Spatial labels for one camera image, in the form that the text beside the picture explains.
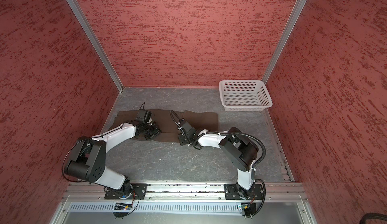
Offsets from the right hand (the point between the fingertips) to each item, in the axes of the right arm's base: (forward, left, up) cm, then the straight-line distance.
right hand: (181, 141), depth 91 cm
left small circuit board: (-33, +25, -2) cm, 41 cm away
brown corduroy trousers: (+13, -15, +1) cm, 20 cm away
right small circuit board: (-34, -32, -2) cm, 47 cm away
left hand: (+4, +12, +3) cm, 13 cm away
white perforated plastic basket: (+38, -49, -1) cm, 62 cm away
